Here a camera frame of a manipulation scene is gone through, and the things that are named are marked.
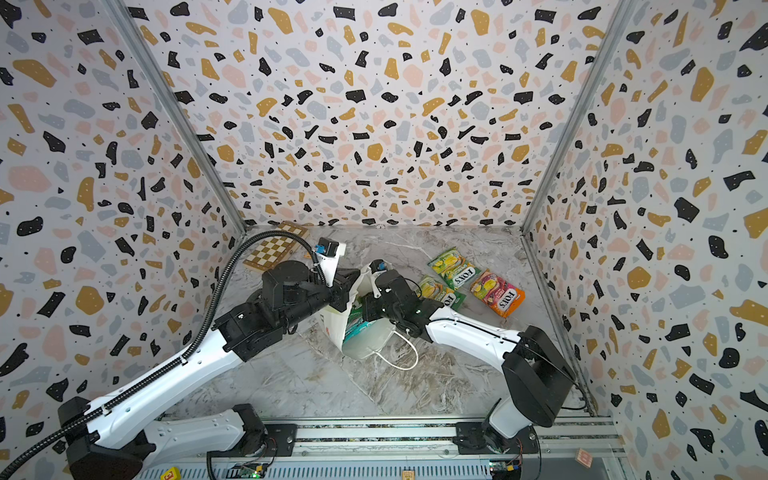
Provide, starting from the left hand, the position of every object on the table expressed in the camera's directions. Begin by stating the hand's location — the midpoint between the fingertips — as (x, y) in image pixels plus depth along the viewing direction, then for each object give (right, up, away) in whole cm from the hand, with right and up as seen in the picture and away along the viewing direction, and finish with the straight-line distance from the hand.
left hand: (359, 267), depth 66 cm
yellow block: (-42, -47, +2) cm, 63 cm away
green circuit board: (-27, -48, +5) cm, 55 cm away
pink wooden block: (+53, -46, +6) cm, 70 cm away
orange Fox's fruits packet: (+42, -11, +35) cm, 55 cm away
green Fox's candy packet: (+28, -2, +41) cm, 50 cm away
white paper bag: (+1, -20, +13) cm, 23 cm away
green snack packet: (+19, -9, +35) cm, 41 cm away
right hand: (-3, -8, +14) cm, 17 cm away
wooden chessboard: (-39, +5, +46) cm, 61 cm away
